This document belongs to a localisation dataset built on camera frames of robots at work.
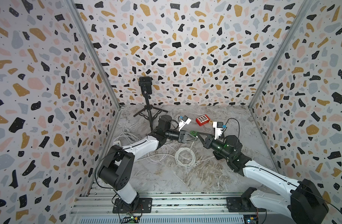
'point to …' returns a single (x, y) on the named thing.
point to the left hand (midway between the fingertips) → (196, 140)
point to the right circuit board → (250, 219)
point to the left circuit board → (131, 220)
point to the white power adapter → (118, 143)
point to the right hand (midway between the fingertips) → (197, 135)
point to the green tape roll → (194, 132)
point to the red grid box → (202, 120)
